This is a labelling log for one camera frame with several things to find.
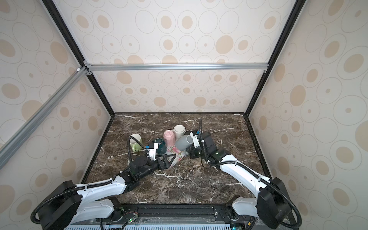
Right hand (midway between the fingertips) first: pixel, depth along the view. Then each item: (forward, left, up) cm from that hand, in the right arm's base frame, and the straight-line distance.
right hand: (188, 148), depth 81 cm
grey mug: (0, +2, +6) cm, 7 cm away
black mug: (+16, 0, -6) cm, 17 cm away
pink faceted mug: (+12, +13, -7) cm, 19 cm away
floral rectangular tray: (+5, +6, -16) cm, 18 cm away
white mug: (+20, +6, -8) cm, 22 cm away
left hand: (-6, +7, +2) cm, 9 cm away
